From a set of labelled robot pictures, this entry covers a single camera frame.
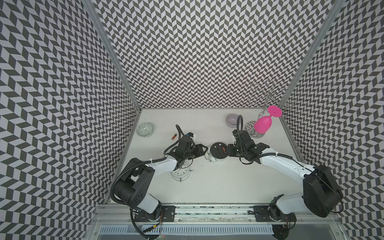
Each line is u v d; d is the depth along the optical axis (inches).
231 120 42.7
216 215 29.0
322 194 16.5
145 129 40.4
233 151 29.5
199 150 30.8
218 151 35.7
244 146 25.7
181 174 32.2
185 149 27.2
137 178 17.5
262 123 31.9
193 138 32.5
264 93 31.1
